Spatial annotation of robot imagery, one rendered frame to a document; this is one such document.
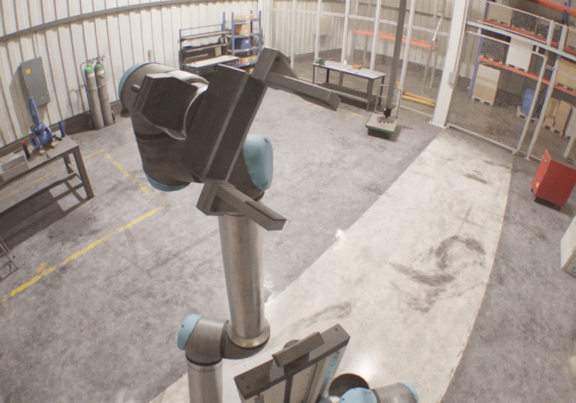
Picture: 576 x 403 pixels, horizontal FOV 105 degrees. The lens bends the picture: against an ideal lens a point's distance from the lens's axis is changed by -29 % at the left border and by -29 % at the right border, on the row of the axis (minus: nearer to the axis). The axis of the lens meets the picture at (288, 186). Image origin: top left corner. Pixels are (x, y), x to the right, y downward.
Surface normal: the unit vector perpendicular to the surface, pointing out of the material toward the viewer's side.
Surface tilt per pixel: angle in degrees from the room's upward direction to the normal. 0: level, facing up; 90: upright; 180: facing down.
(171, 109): 93
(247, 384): 0
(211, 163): 93
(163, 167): 90
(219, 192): 58
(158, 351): 0
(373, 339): 0
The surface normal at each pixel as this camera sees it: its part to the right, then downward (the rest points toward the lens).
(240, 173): -0.11, 0.52
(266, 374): 0.04, -0.83
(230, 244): -0.40, 0.46
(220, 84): -0.51, -0.08
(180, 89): 0.76, 0.43
